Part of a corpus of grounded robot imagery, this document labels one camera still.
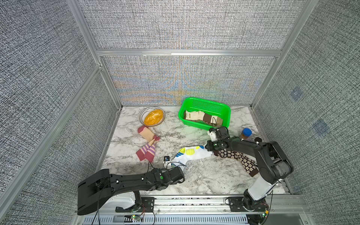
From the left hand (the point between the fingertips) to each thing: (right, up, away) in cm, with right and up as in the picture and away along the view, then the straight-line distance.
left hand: (176, 176), depth 82 cm
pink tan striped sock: (-18, +12, +8) cm, 24 cm away
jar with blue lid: (+48, +24, +14) cm, 56 cm away
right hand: (+19, +18, +12) cm, 29 cm away
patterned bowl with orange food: (-18, +35, +21) cm, 45 cm away
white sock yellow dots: (+7, +12, +6) cm, 15 cm away
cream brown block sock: (+19, +36, +28) cm, 49 cm away
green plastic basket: (+30, +42, +35) cm, 62 cm away
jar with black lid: (+51, +21, +6) cm, 56 cm away
